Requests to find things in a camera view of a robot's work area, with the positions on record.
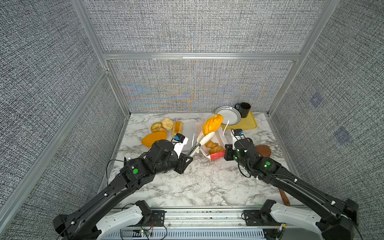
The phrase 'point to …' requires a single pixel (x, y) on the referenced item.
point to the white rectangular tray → (189, 128)
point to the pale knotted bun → (167, 123)
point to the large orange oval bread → (149, 139)
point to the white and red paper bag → (216, 137)
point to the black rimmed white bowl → (230, 113)
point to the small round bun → (155, 126)
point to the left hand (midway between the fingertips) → (193, 157)
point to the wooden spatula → (264, 151)
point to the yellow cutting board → (249, 122)
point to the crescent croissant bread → (209, 144)
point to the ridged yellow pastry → (177, 128)
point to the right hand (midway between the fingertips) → (225, 142)
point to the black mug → (243, 109)
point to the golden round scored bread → (212, 123)
